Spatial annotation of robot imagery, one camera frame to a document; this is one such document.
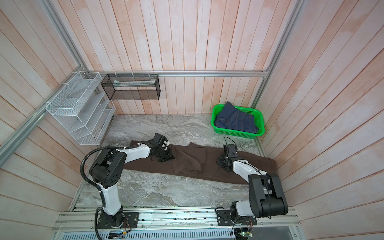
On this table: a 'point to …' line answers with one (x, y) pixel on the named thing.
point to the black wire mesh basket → (132, 86)
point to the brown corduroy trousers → (197, 162)
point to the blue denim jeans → (230, 118)
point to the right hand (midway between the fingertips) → (220, 160)
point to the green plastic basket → (258, 118)
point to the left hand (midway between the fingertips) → (174, 159)
